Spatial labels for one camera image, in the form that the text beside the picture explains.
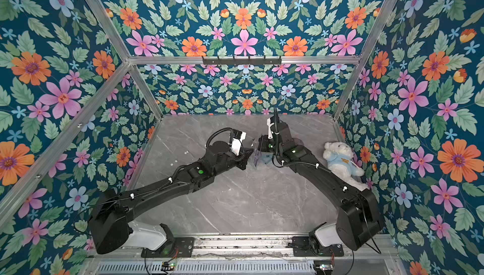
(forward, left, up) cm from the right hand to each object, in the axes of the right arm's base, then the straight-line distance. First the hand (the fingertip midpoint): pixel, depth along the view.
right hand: (263, 135), depth 82 cm
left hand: (-9, +3, +2) cm, 10 cm away
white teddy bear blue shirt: (-1, -37, -14) cm, 40 cm away
